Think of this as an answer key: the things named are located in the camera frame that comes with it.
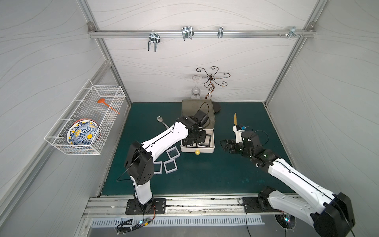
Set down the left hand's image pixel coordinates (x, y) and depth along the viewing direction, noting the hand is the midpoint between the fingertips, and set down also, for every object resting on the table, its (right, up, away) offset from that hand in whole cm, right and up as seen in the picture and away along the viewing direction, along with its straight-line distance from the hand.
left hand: (202, 140), depth 82 cm
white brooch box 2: (-19, -16, +5) cm, 25 cm away
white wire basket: (-57, +18, -11) cm, 61 cm away
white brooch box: (-18, -10, +11) cm, 23 cm away
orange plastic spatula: (-54, +22, -4) cm, 59 cm away
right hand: (+13, 0, -2) cm, 13 cm away
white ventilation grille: (-41, -39, -10) cm, 57 cm away
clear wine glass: (-3, +30, +14) cm, 33 cm away
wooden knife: (+27, +11, +29) cm, 42 cm away
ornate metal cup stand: (+7, +38, +11) cm, 40 cm away
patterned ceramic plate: (-52, +7, -19) cm, 56 cm away
